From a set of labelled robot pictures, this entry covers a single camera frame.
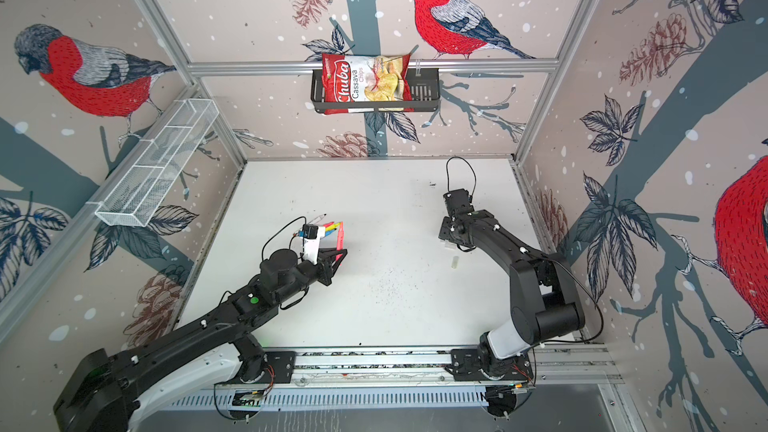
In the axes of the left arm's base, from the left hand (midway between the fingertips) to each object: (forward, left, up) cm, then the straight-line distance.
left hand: (344, 253), depth 75 cm
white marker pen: (+21, +14, -17) cm, 31 cm away
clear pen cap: (+5, -33, -17) cm, 37 cm away
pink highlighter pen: (+20, +9, -17) cm, 28 cm away
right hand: (+12, -30, -12) cm, 35 cm away
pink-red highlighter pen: (+3, +1, +2) cm, 3 cm away
